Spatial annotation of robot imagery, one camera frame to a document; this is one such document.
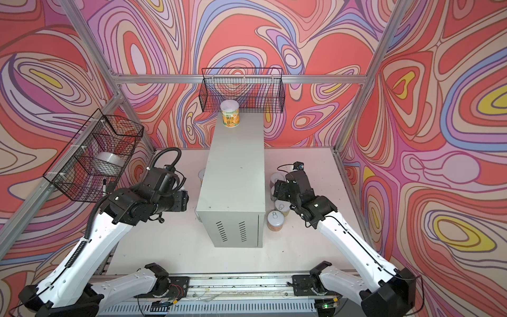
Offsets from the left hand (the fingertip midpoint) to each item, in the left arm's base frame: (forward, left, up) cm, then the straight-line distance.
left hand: (181, 196), depth 70 cm
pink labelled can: (0, -35, -20) cm, 40 cm away
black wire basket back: (+59, -28, +8) cm, 65 cm away
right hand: (+6, -38, -5) cm, 39 cm away
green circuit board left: (-30, +9, -28) cm, 42 cm away
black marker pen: (+5, +31, -1) cm, 31 cm away
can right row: (+6, -39, -19) cm, 44 cm away
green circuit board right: (-30, -52, -27) cm, 66 cm away
